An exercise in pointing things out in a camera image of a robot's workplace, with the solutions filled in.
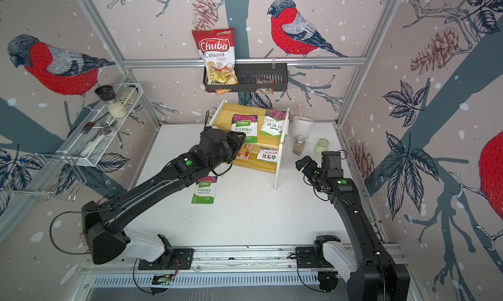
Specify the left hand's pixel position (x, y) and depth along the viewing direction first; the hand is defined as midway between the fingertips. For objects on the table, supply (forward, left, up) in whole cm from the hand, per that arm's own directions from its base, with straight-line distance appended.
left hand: (250, 135), depth 70 cm
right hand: (-3, -21, -17) cm, 27 cm away
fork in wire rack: (+4, +60, +2) cm, 60 cm away
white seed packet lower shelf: (+3, -8, -18) cm, 20 cm away
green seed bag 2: (+6, +2, 0) cm, 6 cm away
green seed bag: (-6, +23, -34) cm, 41 cm away
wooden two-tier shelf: (+10, +12, -1) cm, 15 cm away
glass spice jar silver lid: (+16, -25, -26) cm, 39 cm away
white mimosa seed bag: (+6, -9, 0) cm, 11 cm away
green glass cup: (+15, -36, -27) cm, 48 cm away
